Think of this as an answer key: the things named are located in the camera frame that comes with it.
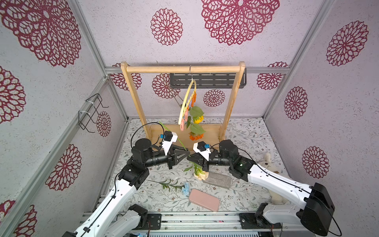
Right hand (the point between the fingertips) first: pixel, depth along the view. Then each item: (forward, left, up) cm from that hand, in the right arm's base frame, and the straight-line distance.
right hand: (187, 156), depth 67 cm
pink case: (-12, -9, -26) cm, 30 cm away
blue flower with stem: (-6, +2, -23) cm, 23 cm away
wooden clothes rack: (+17, +2, -8) cm, 19 cm away
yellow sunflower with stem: (+30, -4, -4) cm, 31 cm away
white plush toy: (+8, -45, -20) cm, 50 cm away
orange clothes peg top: (+43, -3, 0) cm, 43 cm away
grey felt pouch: (-1, -19, -25) cm, 32 cm away
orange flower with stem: (+18, -4, -5) cm, 19 cm away
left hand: (0, 0, +4) cm, 4 cm away
